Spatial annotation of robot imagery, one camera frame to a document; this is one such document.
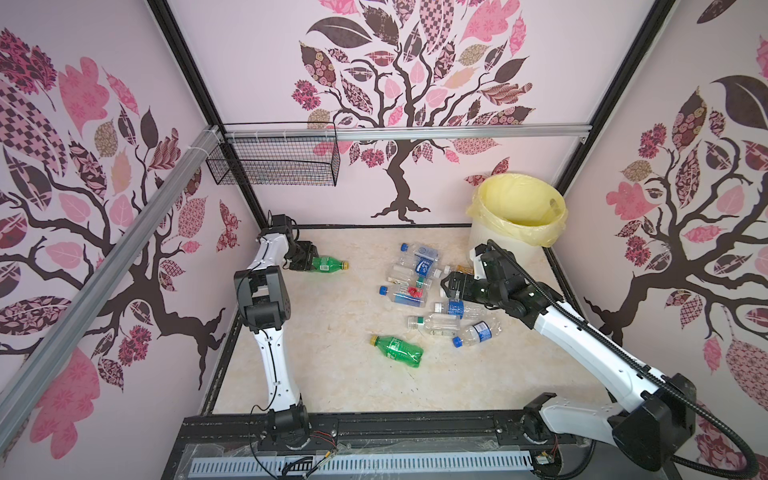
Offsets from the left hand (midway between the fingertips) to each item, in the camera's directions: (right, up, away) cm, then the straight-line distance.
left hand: (319, 257), depth 103 cm
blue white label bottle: (+37, -3, -2) cm, 37 cm away
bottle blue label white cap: (+45, -15, -13) cm, 49 cm away
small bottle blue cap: (+51, -22, -17) cm, 58 cm away
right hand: (+43, -6, -24) cm, 50 cm away
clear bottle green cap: (+30, -6, -2) cm, 30 cm away
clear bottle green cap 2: (+41, -21, -10) cm, 48 cm away
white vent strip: (+19, -49, -33) cm, 62 cm away
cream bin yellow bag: (+72, +16, 0) cm, 73 cm away
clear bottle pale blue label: (+36, +1, +3) cm, 36 cm away
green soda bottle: (+3, -3, 0) cm, 4 cm away
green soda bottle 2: (+28, -26, -20) cm, 43 cm away
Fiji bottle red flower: (+31, -12, -8) cm, 34 cm away
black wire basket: (-9, +34, -8) cm, 36 cm away
